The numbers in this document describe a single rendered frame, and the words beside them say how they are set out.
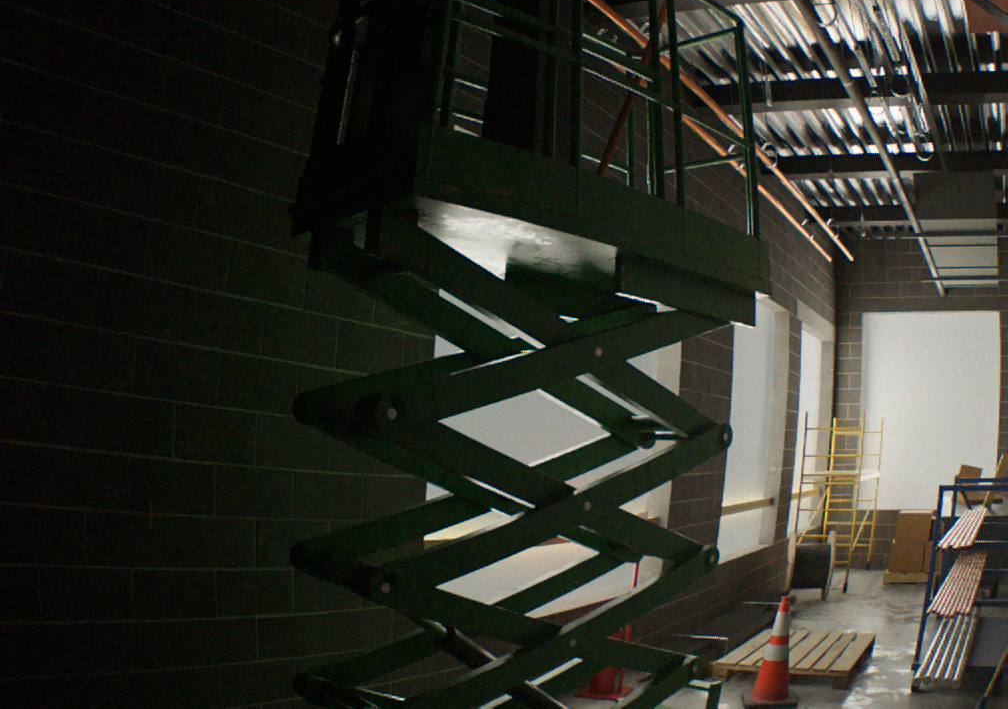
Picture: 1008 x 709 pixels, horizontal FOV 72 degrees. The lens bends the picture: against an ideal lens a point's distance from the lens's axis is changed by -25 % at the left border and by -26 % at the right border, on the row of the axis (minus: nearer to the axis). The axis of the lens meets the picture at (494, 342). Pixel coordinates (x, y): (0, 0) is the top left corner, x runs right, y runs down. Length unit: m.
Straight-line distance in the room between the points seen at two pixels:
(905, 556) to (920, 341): 3.14
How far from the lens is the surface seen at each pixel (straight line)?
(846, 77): 4.83
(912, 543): 10.09
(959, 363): 11.56
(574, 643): 2.70
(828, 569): 8.84
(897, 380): 11.63
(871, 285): 11.68
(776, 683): 5.16
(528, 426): 4.97
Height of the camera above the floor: 1.59
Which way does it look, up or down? 6 degrees up
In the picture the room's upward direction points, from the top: 4 degrees clockwise
